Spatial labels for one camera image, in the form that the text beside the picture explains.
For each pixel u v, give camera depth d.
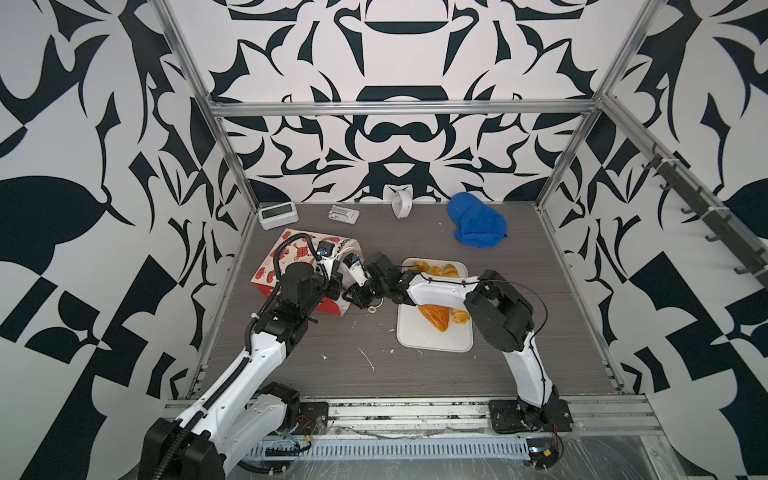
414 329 0.91
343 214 1.15
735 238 0.55
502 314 0.54
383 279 0.74
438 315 0.89
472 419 0.76
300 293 0.59
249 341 0.52
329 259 0.67
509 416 0.75
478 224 1.12
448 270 0.98
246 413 0.56
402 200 1.11
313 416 0.74
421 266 0.98
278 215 1.12
